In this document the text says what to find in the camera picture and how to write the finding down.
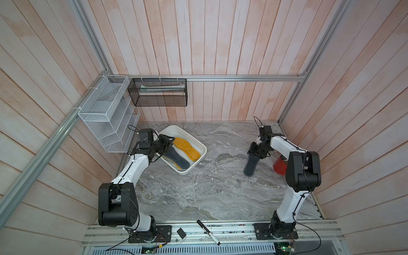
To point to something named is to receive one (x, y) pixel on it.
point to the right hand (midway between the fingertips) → (250, 152)
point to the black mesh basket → (159, 92)
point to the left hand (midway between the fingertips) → (175, 140)
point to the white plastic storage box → (184, 152)
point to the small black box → (181, 233)
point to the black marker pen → (208, 231)
